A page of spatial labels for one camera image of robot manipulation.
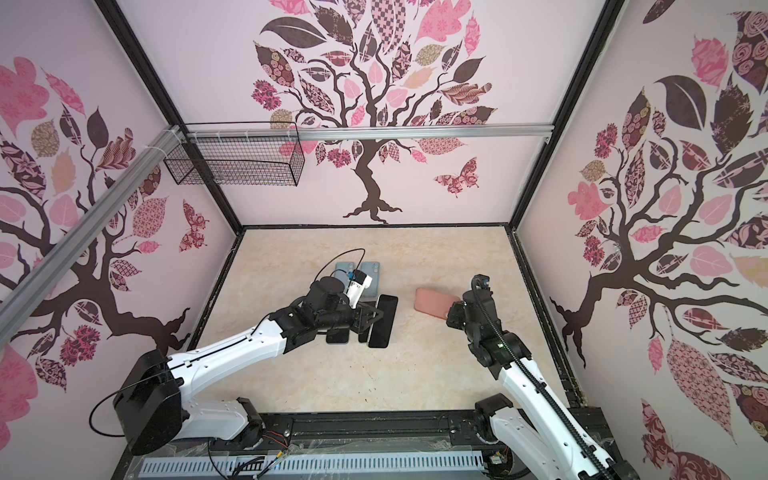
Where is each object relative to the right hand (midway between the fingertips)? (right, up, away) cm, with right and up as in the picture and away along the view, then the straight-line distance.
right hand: (457, 300), depth 80 cm
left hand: (-21, -4, -3) cm, 22 cm away
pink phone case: (-5, -2, +10) cm, 11 cm away
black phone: (-21, -7, -4) cm, 22 cm away
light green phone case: (-30, +9, -9) cm, 33 cm away
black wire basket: (-69, +46, +15) cm, 84 cm away
